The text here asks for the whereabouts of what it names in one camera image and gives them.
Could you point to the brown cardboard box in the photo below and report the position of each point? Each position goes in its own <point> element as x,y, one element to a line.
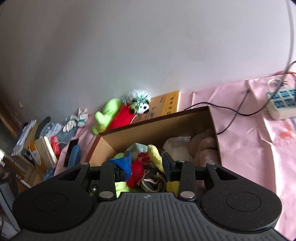
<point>156,131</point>

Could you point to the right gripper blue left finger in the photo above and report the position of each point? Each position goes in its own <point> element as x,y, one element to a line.
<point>122,167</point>

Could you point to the white power strip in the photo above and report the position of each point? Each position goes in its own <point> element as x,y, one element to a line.
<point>282,104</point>

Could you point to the white knitted baby shoes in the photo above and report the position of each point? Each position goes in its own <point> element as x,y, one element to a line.
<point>78,120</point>

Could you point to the blue glasses case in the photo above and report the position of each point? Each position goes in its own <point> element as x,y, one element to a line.
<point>75,156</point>

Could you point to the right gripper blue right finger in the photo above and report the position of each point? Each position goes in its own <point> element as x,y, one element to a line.
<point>169,166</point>

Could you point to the yellow book with characters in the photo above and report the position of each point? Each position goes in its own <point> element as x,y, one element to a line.
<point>161,105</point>

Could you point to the yellow green plush toy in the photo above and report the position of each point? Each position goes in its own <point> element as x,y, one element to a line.
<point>155,157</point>

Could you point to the dark wooden cabinet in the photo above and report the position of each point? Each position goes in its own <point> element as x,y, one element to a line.
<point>9,120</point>

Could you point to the red black plush toy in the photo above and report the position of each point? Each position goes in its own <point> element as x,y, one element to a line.
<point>146,175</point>

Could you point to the pink tablecloth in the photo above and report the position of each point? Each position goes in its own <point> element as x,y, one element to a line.
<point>251,143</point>

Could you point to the lime green plush toy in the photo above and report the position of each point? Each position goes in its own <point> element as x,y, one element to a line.
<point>105,116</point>

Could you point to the white panda plush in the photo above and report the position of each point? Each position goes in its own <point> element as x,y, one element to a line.
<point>138,100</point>

